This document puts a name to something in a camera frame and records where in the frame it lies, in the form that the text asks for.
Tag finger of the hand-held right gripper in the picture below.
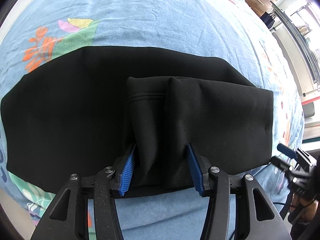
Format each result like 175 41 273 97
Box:
271 156 294 172
277 144 299 159

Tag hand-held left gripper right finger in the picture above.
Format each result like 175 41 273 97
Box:
187 142 292 240

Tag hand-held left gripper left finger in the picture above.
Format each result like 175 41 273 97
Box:
30 144 137 240

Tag black pants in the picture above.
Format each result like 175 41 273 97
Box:
1 45 274 199

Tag person's right hand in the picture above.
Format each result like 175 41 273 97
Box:
299 199 320 221

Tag dark tote bag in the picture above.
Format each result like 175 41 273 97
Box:
260 11 277 30

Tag blue printed bed sheet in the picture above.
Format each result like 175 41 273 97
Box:
0 0 305 240

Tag red metal frame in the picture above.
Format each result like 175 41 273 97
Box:
301 97 320 106

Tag glass desk with metal frame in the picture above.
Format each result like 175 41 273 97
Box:
270 1 320 85

